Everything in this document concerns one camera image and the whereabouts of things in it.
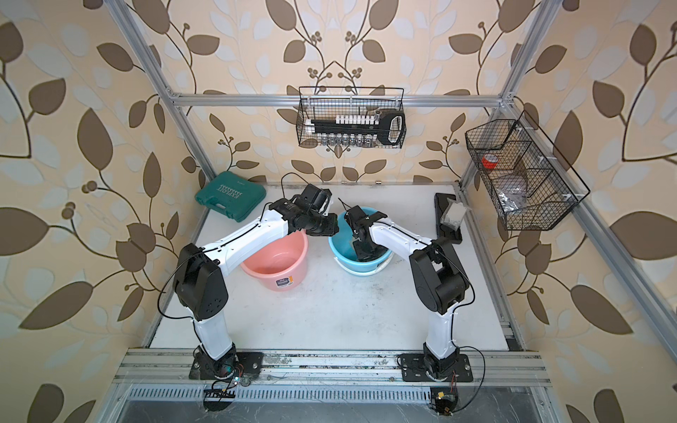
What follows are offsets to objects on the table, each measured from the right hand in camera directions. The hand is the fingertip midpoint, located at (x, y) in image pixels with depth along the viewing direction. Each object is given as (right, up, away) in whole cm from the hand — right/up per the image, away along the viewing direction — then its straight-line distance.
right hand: (371, 252), depth 94 cm
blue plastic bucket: (-10, 0, +2) cm, 10 cm away
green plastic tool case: (-58, +22, +18) cm, 64 cm away
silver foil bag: (+36, +18, -23) cm, 47 cm away
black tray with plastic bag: (+29, +7, +8) cm, 31 cm away
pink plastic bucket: (-32, -5, 0) cm, 33 cm away
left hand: (-12, +10, -9) cm, 18 cm away
